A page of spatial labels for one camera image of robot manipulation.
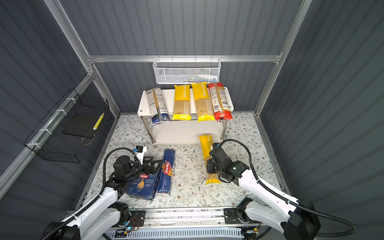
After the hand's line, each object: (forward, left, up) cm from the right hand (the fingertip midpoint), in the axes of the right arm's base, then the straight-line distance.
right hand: (210, 164), depth 80 cm
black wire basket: (+7, +71, +19) cm, 74 cm away
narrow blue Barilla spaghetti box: (-6, +25, -7) cm, 27 cm away
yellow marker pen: (+16, +59, +18) cm, 64 cm away
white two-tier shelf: (+25, +19, -4) cm, 32 cm away
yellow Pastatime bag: (+11, +1, +4) cm, 12 cm away
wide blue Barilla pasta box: (-10, +35, -3) cm, 37 cm away
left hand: (+2, +29, +2) cm, 29 cm away
